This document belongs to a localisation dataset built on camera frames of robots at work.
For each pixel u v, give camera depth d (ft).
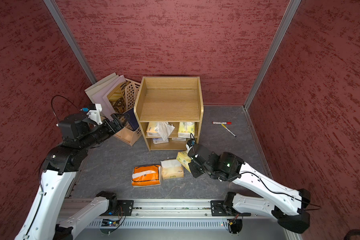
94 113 1.80
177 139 3.10
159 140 3.10
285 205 1.28
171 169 2.73
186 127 2.55
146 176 2.54
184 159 2.30
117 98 3.10
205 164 1.54
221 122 3.61
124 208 2.43
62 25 2.53
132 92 3.36
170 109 2.49
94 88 2.91
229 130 3.47
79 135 1.46
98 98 2.88
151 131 2.59
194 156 1.53
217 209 2.42
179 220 2.34
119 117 3.29
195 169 1.92
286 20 2.48
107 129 1.76
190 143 1.96
